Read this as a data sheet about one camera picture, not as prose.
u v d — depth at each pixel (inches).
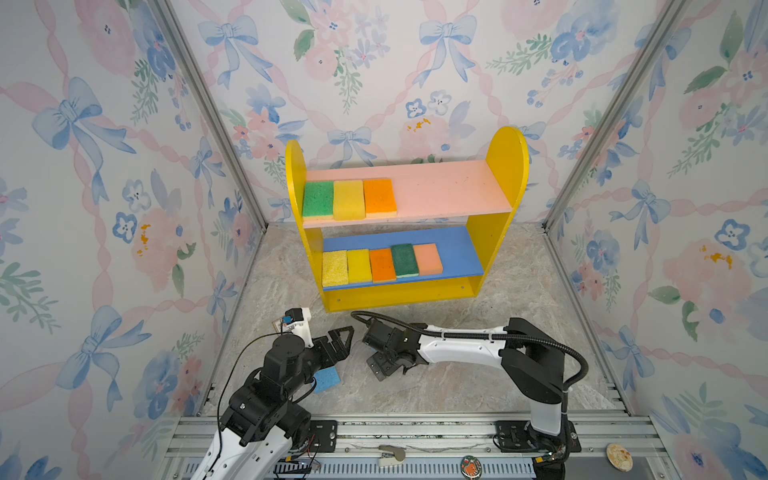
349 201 26.2
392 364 25.5
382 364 30.0
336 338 25.0
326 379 32.2
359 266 34.7
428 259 35.3
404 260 35.5
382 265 34.7
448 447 28.8
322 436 29.5
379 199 26.6
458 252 38.5
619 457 28.2
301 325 25.3
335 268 34.6
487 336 19.7
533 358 19.6
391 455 27.7
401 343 25.6
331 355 24.3
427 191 28.7
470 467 27.5
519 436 29.0
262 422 19.0
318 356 24.4
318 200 26.6
